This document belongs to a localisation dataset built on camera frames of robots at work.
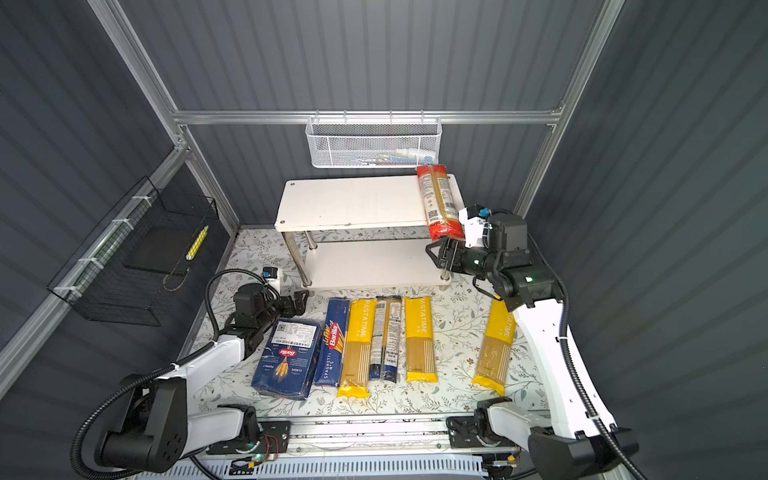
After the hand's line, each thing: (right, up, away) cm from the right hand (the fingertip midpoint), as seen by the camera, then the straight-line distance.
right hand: (439, 252), depth 68 cm
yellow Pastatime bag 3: (+21, -26, +21) cm, 40 cm away
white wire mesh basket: (-19, +46, +56) cm, 75 cm away
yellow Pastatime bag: (-21, -35, +12) cm, 43 cm away
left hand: (-41, -12, +21) cm, 47 cm away
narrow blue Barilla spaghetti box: (-28, -27, +18) cm, 43 cm away
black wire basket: (-76, -4, +4) cm, 76 cm away
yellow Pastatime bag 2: (-3, -26, +21) cm, 34 cm away
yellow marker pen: (-63, +2, +11) cm, 64 cm away
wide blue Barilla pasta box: (-39, -29, +11) cm, 50 cm away
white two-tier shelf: (-24, +8, +52) cm, 58 cm away
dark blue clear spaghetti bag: (-13, -26, +21) cm, 36 cm away
